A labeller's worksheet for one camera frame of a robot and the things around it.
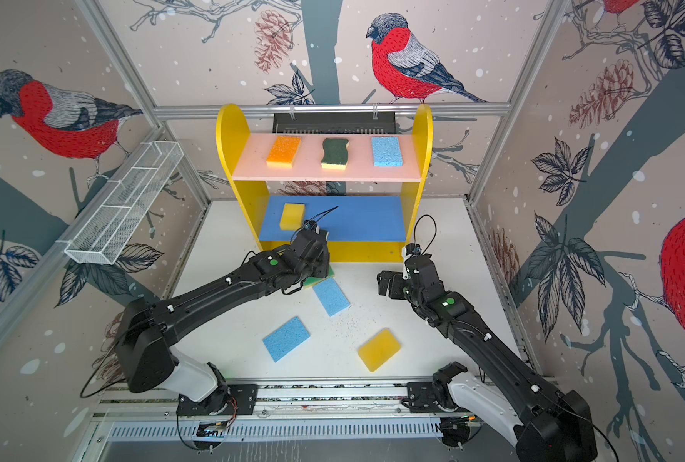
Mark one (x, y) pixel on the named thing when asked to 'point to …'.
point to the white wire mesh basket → (115, 212)
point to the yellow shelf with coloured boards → (364, 190)
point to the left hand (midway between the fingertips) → (322, 258)
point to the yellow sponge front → (379, 349)
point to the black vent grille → (335, 123)
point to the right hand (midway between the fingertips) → (387, 281)
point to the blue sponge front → (285, 339)
